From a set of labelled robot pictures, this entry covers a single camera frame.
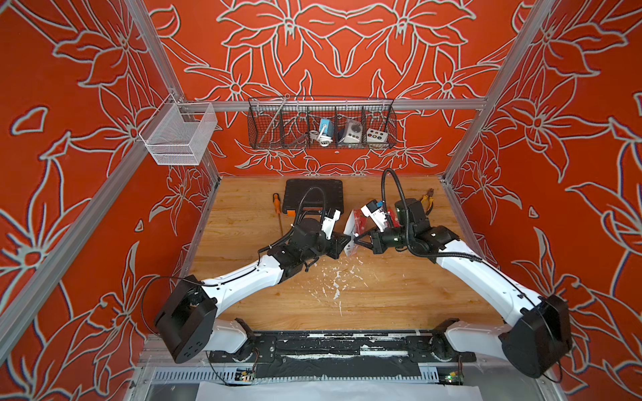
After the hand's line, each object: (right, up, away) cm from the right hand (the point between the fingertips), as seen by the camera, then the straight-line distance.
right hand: (352, 240), depth 73 cm
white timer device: (+3, +37, +17) cm, 41 cm away
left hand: (0, +1, +4) cm, 4 cm away
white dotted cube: (+12, +36, +20) cm, 43 cm away
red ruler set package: (+1, +5, +2) cm, 5 cm away
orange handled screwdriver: (-29, +13, +35) cm, 47 cm away
